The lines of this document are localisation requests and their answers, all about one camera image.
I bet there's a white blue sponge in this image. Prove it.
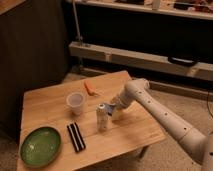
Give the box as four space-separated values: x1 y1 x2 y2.
106 103 115 116

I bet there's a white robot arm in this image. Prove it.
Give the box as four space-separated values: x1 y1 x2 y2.
113 78 213 171

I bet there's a dark cabinet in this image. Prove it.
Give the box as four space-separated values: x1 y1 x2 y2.
0 0 68 139

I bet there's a black handle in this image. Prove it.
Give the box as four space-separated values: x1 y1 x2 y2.
168 57 198 67

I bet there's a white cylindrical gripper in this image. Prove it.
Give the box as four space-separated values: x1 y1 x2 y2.
111 93 130 121

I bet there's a black striped rectangular block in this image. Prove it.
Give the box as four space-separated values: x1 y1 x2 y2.
67 122 86 153

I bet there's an orange carrot toy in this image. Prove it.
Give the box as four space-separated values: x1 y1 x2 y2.
84 80 97 96

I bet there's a wooden table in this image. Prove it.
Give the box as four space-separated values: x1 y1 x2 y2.
17 71 165 171

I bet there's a metal pole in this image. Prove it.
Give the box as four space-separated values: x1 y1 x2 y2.
72 0 83 46

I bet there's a green plate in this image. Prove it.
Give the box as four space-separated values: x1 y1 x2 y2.
20 127 61 168

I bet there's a white shelf beam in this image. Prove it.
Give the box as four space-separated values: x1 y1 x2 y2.
69 41 213 81

